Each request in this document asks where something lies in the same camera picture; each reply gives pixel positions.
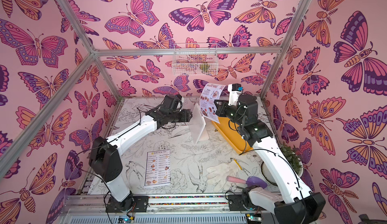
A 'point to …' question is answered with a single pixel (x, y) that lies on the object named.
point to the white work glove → (217, 175)
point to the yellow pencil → (238, 164)
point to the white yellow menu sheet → (157, 171)
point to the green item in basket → (204, 67)
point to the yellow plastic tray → (230, 131)
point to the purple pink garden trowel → (251, 180)
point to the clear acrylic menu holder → (198, 125)
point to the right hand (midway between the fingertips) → (216, 99)
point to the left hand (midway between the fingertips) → (191, 114)
